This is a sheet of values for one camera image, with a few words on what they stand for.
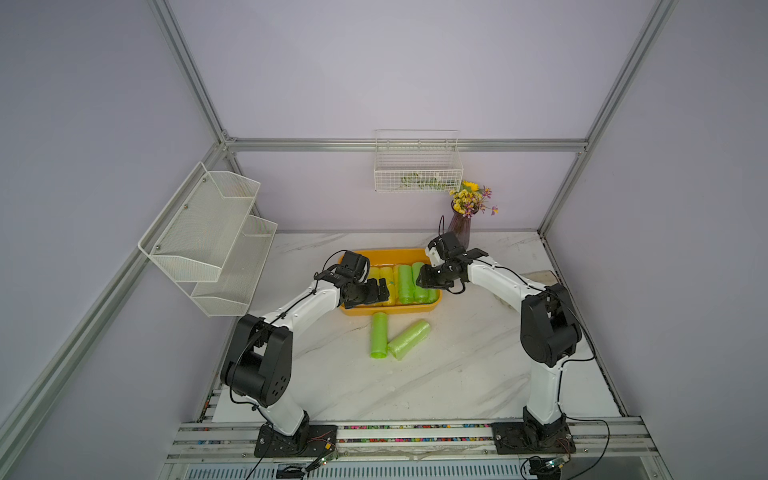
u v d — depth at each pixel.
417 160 1.05
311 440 0.73
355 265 0.72
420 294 0.93
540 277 1.06
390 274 1.02
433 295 0.94
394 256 1.11
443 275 0.82
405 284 0.94
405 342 0.88
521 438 0.73
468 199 0.98
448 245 0.76
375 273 1.01
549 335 0.52
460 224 1.05
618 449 0.74
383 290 0.82
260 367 0.45
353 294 0.67
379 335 0.89
